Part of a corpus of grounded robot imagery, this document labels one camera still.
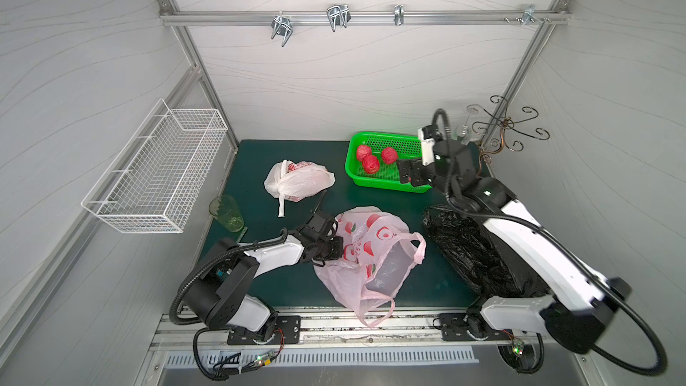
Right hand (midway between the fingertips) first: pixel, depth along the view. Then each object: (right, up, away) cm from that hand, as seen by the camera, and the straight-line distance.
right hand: (416, 156), depth 71 cm
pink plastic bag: (-9, -28, +6) cm, 31 cm away
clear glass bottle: (+22, +9, +23) cm, 34 cm away
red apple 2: (-12, +4, +40) cm, 42 cm away
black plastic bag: (+22, -29, +19) cm, 41 cm away
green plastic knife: (-57, -27, +22) cm, 66 cm away
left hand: (-19, -32, +16) cm, 40 cm away
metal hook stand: (+32, +11, +13) cm, 36 cm away
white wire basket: (-69, -7, -3) cm, 70 cm away
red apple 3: (-10, -1, +34) cm, 35 cm away
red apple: (-1, +2, +40) cm, 40 cm away
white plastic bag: (-37, -8, +22) cm, 44 cm away
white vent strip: (-57, -55, -1) cm, 79 cm away
